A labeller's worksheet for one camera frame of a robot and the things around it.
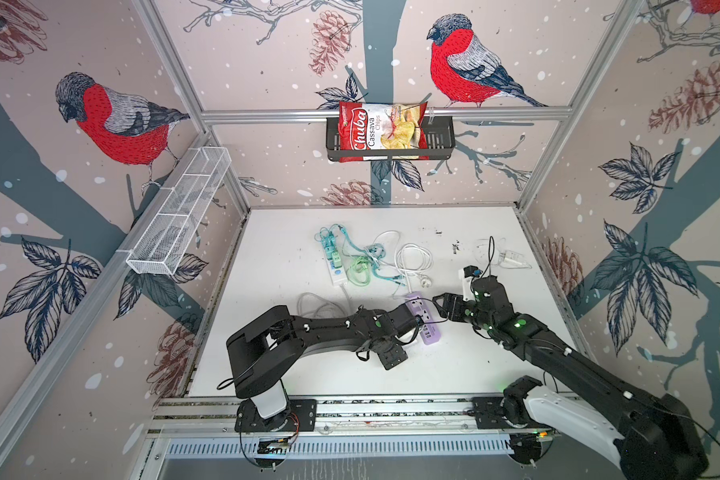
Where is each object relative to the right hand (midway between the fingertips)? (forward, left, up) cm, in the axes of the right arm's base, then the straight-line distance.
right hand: (438, 305), depth 82 cm
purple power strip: (-5, +2, -8) cm, 9 cm away
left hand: (-10, +13, -8) cm, 18 cm away
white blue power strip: (+14, +32, -6) cm, 35 cm away
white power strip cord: (+24, +6, -11) cm, 27 cm away
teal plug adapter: (+21, +34, +1) cm, 40 cm away
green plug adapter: (+17, +32, -2) cm, 36 cm away
